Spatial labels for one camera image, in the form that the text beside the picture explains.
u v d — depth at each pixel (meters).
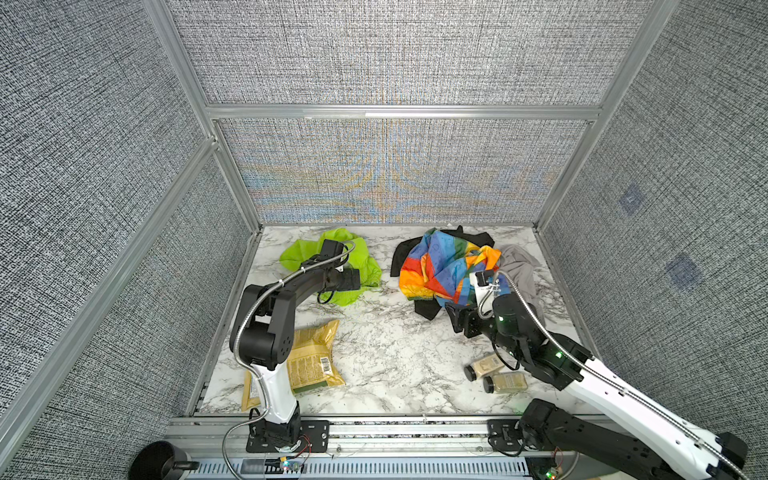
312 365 0.78
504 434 0.73
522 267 1.03
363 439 0.75
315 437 0.73
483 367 0.81
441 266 0.97
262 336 0.50
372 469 0.70
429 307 0.97
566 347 0.50
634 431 0.44
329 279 0.72
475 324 0.62
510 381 0.78
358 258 0.97
